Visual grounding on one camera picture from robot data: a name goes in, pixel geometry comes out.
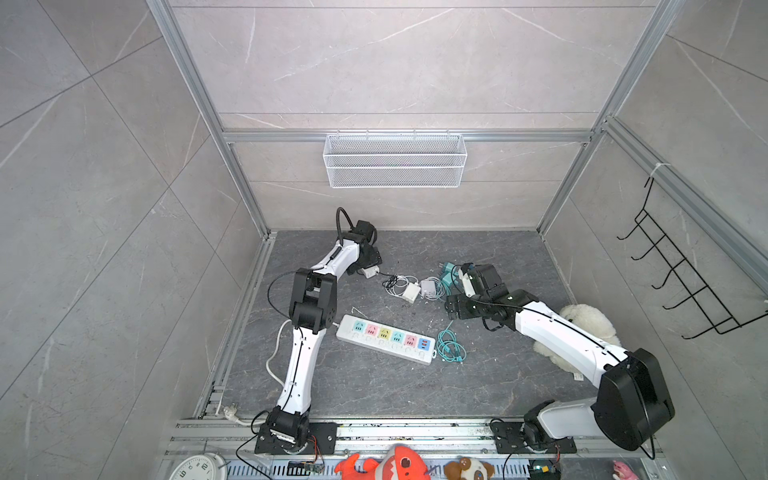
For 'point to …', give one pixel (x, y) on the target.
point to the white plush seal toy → (590, 318)
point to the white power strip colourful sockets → (386, 339)
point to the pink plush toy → (622, 471)
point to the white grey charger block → (428, 287)
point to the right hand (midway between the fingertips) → (459, 300)
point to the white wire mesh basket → (395, 161)
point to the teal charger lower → (448, 278)
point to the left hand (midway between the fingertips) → (369, 257)
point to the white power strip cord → (231, 411)
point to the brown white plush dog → (468, 469)
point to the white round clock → (206, 466)
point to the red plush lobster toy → (399, 463)
